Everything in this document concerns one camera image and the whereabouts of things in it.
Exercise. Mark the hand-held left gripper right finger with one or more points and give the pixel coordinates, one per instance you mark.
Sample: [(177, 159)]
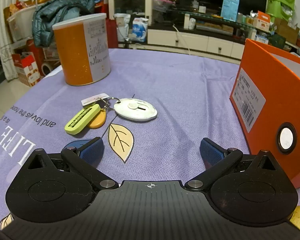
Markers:
[(211, 153)]

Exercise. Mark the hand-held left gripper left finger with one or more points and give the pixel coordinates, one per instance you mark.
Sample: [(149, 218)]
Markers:
[(92, 150)]

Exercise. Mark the orange cardboard box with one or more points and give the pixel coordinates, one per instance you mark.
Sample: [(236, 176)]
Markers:
[(277, 92)]

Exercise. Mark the orange key tag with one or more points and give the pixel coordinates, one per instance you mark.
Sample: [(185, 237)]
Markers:
[(99, 123)]

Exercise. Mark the white paper label tag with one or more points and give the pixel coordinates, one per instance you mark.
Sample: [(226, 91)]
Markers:
[(95, 98)]

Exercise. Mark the white oval key tag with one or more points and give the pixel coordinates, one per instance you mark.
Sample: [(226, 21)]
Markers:
[(135, 110)]

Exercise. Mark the purple printed tablecloth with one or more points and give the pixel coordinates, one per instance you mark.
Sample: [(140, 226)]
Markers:
[(177, 92)]

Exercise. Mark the tape roll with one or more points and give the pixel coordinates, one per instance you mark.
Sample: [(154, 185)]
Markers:
[(44, 68)]

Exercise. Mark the orange canister with white label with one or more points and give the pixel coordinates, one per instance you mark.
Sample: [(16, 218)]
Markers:
[(75, 55)]

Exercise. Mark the red and white carton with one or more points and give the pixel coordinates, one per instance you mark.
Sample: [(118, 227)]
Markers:
[(27, 67)]

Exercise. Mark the white and black television stand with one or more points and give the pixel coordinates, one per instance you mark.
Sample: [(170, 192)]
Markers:
[(215, 42)]

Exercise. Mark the red bag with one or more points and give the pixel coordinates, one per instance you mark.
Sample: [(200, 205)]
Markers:
[(111, 35)]

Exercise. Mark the white plastic bag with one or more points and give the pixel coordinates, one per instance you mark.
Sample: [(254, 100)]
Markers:
[(121, 27)]

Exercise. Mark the blue and white bag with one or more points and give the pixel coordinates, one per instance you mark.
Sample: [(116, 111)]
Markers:
[(140, 30)]

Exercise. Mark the orange and white carton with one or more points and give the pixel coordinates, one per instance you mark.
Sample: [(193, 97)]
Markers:
[(261, 23)]

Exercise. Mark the teal puffer jacket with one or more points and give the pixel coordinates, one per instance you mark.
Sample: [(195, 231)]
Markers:
[(47, 17)]

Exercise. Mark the brown cardboard box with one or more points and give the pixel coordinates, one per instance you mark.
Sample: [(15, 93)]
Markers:
[(287, 32)]

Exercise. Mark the blue packet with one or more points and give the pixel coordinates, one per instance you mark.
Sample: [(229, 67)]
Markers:
[(230, 8)]

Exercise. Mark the white cabinet with glass door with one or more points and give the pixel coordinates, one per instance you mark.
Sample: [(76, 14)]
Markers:
[(111, 5)]

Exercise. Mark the white plastic basket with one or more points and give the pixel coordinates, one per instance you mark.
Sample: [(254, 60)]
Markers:
[(17, 22)]

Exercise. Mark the white curtain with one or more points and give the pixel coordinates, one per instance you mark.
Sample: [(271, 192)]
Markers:
[(2, 30)]

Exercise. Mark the green plastic drawers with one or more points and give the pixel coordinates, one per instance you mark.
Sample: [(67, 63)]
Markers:
[(275, 5)]

